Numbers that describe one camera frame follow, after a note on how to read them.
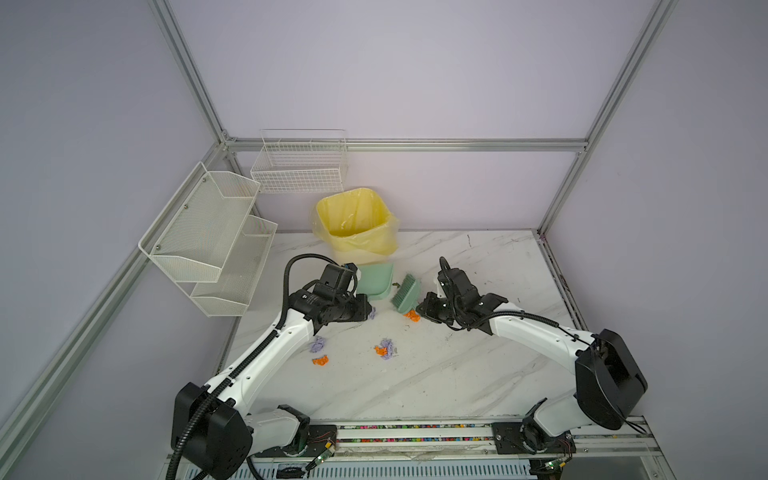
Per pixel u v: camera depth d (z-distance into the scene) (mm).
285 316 513
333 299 600
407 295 928
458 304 658
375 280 888
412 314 864
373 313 956
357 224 1075
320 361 859
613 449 733
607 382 434
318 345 895
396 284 1043
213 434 386
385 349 879
